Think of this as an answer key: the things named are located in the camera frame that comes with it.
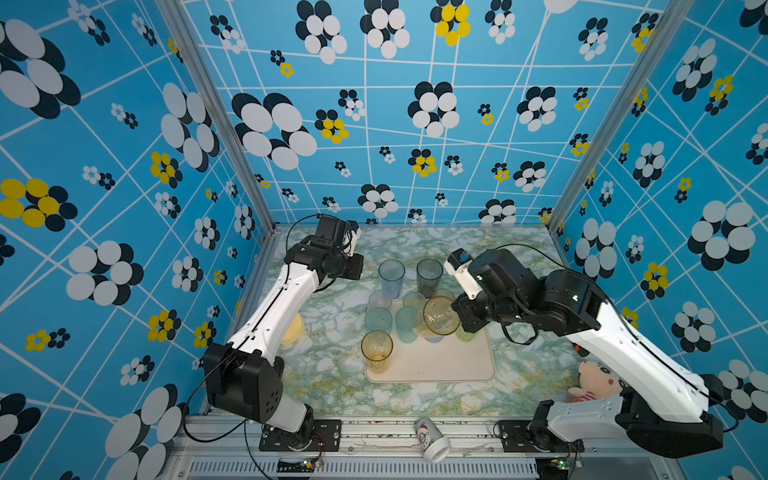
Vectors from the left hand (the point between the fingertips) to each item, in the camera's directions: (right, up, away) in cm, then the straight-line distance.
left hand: (359, 264), depth 82 cm
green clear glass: (+31, -21, +4) cm, 38 cm away
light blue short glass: (+22, -24, +9) cm, 34 cm away
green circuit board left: (-12, -48, -12) cm, 51 cm away
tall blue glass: (+9, -4, +16) cm, 19 cm away
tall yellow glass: (+5, -21, -6) cm, 23 cm away
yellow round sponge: (-21, -21, +7) cm, 30 cm away
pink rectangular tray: (+26, -29, +5) cm, 39 cm away
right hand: (+22, -8, -19) cm, 30 cm away
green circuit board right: (+48, -48, -12) cm, 68 cm away
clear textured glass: (+5, -12, +13) cm, 18 cm away
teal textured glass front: (+5, -17, +6) cm, 19 cm away
